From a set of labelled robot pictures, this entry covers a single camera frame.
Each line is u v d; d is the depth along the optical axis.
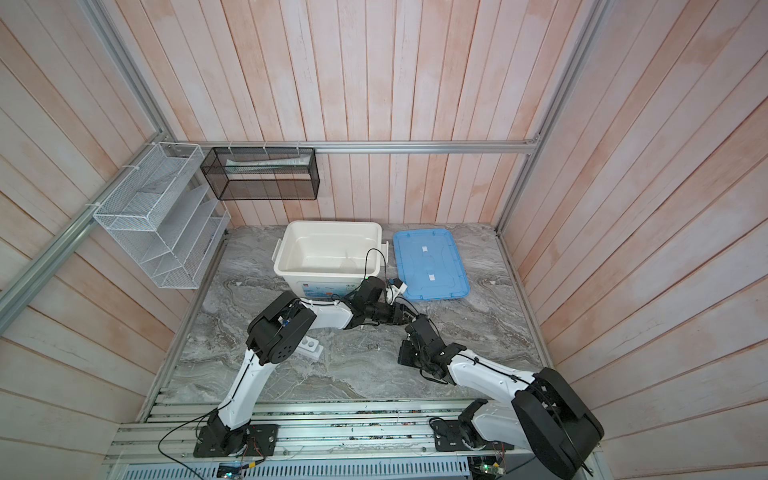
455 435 0.74
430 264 1.11
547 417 0.42
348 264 1.07
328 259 1.11
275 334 0.59
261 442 0.73
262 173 1.05
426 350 0.67
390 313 0.86
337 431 0.76
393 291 0.86
